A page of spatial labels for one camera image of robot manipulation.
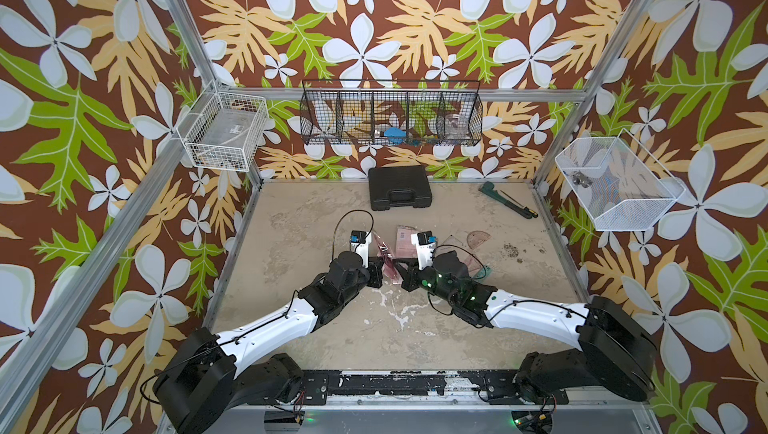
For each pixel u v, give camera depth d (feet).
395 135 3.06
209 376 1.33
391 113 3.29
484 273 3.14
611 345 1.38
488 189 3.80
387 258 2.59
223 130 2.82
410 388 2.46
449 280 2.01
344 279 1.98
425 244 2.29
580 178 2.79
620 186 2.65
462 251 2.36
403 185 3.78
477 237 3.42
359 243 2.29
